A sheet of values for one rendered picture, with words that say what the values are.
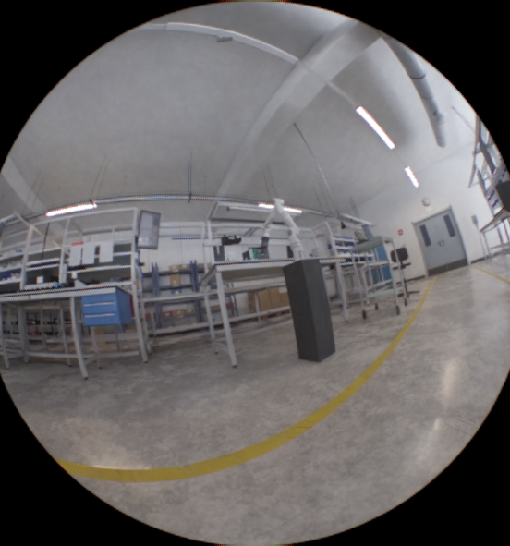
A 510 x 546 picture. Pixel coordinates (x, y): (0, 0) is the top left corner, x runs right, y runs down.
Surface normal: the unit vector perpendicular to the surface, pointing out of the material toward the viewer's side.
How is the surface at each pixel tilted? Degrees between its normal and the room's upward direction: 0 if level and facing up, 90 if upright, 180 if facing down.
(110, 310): 90
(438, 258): 90
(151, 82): 180
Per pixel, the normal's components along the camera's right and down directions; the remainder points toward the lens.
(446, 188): -0.88, 0.08
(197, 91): 0.18, 0.97
